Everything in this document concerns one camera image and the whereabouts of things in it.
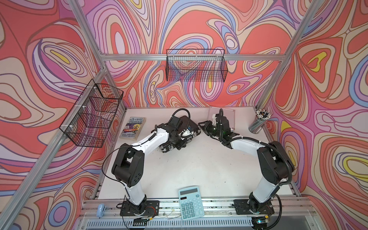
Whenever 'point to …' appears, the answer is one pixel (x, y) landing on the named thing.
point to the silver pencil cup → (262, 116)
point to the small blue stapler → (100, 210)
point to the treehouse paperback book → (132, 128)
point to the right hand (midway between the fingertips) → (198, 127)
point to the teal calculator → (190, 203)
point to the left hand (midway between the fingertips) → (185, 144)
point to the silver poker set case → (229, 113)
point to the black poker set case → (189, 130)
